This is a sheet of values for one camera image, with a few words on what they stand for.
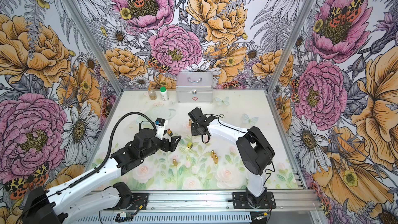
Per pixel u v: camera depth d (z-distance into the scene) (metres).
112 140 0.60
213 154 0.85
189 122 1.00
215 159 0.83
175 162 0.83
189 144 0.92
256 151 0.48
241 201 0.74
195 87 1.06
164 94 1.11
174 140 0.70
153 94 1.16
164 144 0.69
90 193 0.49
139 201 0.75
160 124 0.67
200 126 0.68
